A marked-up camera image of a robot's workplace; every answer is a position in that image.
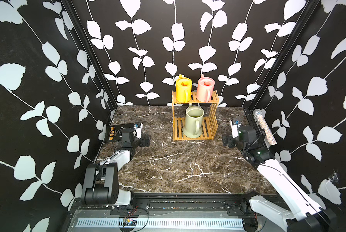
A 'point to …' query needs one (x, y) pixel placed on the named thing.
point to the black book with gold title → (113, 133)
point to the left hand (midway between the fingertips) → (144, 132)
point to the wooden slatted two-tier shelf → (210, 122)
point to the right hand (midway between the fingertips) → (230, 130)
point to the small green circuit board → (130, 222)
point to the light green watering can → (194, 117)
